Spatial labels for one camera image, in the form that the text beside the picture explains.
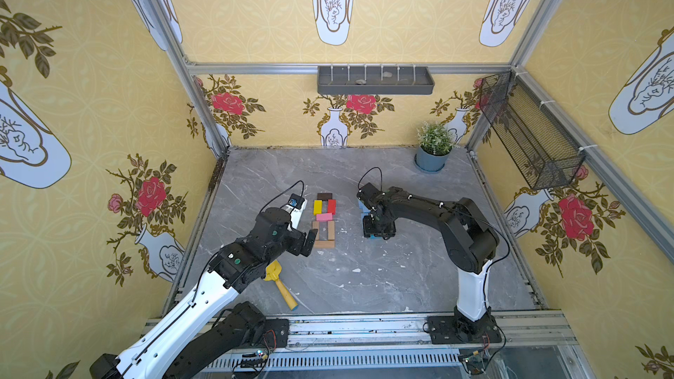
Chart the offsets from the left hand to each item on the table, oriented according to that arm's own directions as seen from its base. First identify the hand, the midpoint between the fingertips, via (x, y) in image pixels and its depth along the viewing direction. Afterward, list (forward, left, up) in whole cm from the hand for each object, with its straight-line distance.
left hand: (305, 224), depth 75 cm
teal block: (+1, -21, -12) cm, 24 cm away
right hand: (+5, -22, -20) cm, 30 cm away
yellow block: (+17, -2, -19) cm, 26 cm away
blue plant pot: (+33, -48, -12) cm, 59 cm away
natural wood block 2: (+7, -7, -19) cm, 22 cm away
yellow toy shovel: (-7, +12, -17) cm, 22 cm away
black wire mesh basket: (+18, -75, +8) cm, 77 cm away
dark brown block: (+23, -4, -19) cm, 30 cm away
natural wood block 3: (+2, -5, -19) cm, 20 cm away
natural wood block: (+9, -2, -19) cm, 21 cm away
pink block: (+13, -5, -19) cm, 23 cm away
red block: (+18, -8, -21) cm, 29 cm away
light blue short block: (+8, -18, -9) cm, 22 cm away
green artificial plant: (+36, -48, -2) cm, 60 cm away
